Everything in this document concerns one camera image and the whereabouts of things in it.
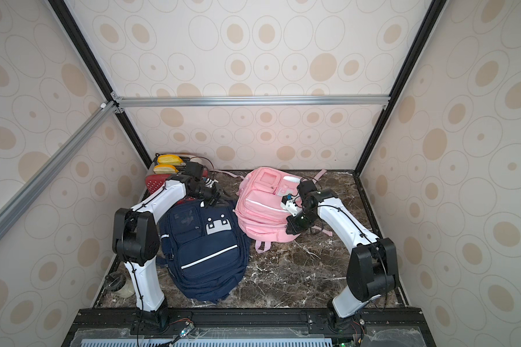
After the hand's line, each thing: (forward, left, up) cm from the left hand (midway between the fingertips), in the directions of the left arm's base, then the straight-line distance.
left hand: (235, 197), depth 87 cm
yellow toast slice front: (+13, +32, +2) cm, 34 cm away
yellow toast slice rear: (+19, +31, +3) cm, 37 cm away
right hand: (-13, -21, -5) cm, 25 cm away
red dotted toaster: (+9, +37, -2) cm, 38 cm away
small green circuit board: (-44, +14, -16) cm, 48 cm away
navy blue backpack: (-16, +12, -14) cm, 25 cm away
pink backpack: (0, -9, -8) cm, 12 cm away
